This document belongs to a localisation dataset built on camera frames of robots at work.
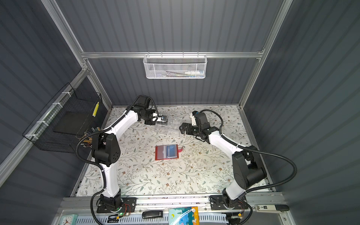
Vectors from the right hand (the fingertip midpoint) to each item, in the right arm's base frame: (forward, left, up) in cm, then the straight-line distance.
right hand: (187, 128), depth 88 cm
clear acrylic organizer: (+9, +13, -14) cm, 21 cm away
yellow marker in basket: (+4, +55, +12) cm, 56 cm away
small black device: (-45, +17, -10) cm, 49 cm away
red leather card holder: (-10, +13, -14) cm, 21 cm away
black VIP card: (+1, +14, +9) cm, 16 cm away
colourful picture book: (-46, -2, -14) cm, 48 cm away
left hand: (+10, +20, 0) cm, 22 cm away
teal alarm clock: (-47, +58, -12) cm, 76 cm away
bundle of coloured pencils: (-8, +62, -3) cm, 63 cm away
